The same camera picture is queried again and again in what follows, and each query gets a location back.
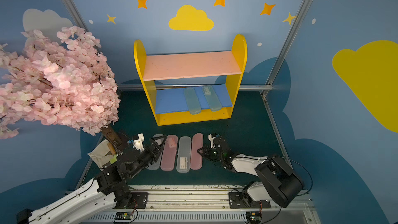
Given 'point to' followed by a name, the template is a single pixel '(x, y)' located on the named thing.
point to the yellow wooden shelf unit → (170, 105)
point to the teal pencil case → (212, 99)
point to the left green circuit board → (123, 215)
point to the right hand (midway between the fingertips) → (199, 149)
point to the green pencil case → (194, 104)
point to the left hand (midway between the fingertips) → (166, 140)
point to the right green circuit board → (253, 217)
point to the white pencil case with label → (184, 154)
